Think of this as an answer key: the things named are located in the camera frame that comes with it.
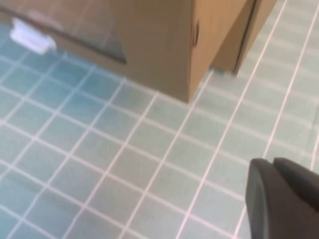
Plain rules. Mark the cyan checked tablecloth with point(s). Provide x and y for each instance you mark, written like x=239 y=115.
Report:
x=88 y=154

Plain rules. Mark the brown cardboard shoebox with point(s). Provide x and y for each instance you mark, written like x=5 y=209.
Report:
x=166 y=45

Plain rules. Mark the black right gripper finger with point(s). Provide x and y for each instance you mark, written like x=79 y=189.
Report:
x=282 y=200

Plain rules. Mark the white box handle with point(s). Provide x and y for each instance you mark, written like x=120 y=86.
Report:
x=32 y=39

